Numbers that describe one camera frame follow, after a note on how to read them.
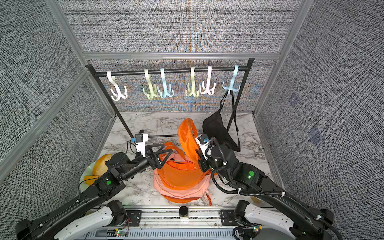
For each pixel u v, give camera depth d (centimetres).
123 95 65
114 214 62
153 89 64
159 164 56
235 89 68
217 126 82
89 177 81
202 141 53
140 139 57
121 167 49
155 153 54
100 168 83
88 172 84
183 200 74
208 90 66
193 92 65
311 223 39
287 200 41
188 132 65
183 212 67
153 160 54
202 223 73
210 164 55
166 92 65
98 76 57
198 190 74
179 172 85
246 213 61
